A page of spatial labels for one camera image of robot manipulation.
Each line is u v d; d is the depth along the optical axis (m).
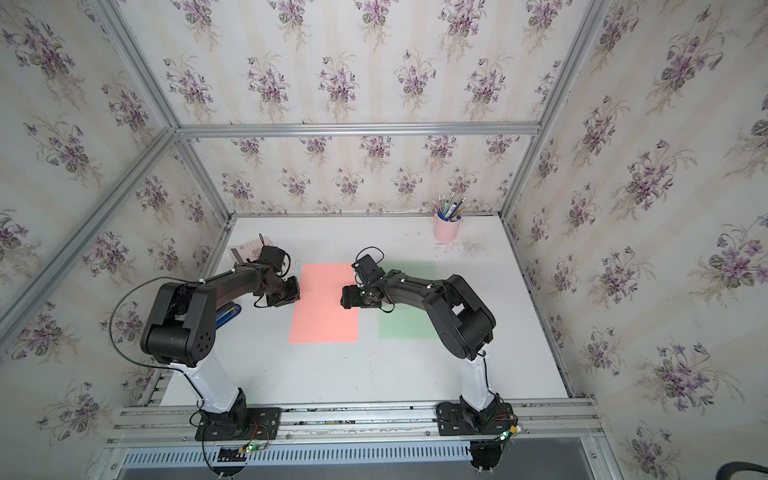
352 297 0.83
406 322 0.88
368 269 0.76
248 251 1.05
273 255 0.80
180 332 0.48
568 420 0.76
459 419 0.72
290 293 0.86
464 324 0.51
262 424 0.73
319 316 0.93
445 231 1.10
